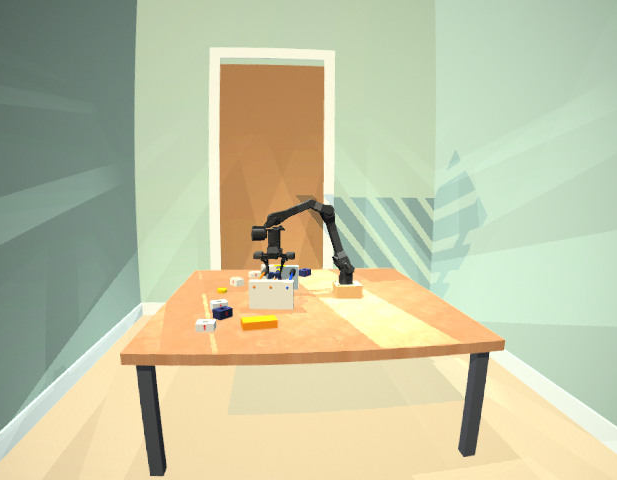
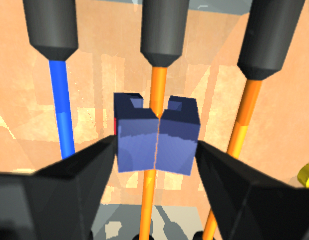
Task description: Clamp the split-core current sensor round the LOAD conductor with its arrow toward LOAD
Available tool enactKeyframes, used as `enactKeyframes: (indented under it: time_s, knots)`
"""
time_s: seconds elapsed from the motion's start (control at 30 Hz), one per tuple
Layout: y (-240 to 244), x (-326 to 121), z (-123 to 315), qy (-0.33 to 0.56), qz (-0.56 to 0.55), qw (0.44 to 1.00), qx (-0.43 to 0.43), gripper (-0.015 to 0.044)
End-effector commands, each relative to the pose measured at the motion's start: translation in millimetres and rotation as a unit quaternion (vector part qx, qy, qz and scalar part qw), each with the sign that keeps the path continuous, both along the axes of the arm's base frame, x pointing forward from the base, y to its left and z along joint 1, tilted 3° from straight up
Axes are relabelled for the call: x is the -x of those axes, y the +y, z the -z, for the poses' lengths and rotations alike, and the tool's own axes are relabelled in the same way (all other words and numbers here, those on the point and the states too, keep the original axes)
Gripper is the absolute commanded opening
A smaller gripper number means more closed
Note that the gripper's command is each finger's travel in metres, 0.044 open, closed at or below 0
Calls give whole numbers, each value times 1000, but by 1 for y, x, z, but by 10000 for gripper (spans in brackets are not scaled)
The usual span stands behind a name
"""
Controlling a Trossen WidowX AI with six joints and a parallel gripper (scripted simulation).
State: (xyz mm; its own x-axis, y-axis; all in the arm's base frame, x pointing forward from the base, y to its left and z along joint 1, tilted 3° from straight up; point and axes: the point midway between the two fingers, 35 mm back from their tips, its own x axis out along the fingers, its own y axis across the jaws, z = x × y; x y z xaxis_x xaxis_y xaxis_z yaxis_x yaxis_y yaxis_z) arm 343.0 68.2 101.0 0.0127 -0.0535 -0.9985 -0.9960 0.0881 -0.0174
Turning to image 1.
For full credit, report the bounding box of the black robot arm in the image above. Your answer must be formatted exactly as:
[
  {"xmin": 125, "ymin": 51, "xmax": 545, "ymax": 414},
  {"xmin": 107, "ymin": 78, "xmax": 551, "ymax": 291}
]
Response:
[{"xmin": 251, "ymin": 199, "xmax": 355, "ymax": 286}]

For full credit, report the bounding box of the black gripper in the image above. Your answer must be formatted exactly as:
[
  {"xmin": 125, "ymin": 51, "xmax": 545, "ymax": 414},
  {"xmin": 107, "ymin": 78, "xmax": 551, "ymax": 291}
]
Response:
[{"xmin": 253, "ymin": 240, "xmax": 295, "ymax": 274}]

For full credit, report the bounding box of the white block with red arrow mark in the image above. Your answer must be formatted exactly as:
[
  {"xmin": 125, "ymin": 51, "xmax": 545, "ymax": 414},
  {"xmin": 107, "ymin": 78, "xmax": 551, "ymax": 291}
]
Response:
[{"xmin": 195, "ymin": 319, "xmax": 216, "ymax": 333}]

